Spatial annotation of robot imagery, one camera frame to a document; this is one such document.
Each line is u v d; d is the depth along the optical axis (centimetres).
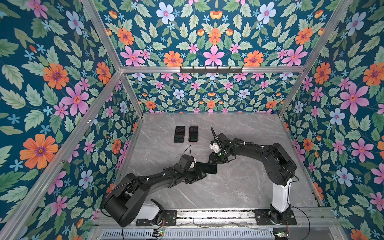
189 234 77
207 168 90
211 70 92
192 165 73
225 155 72
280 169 51
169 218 73
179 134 108
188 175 73
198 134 106
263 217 73
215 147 88
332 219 73
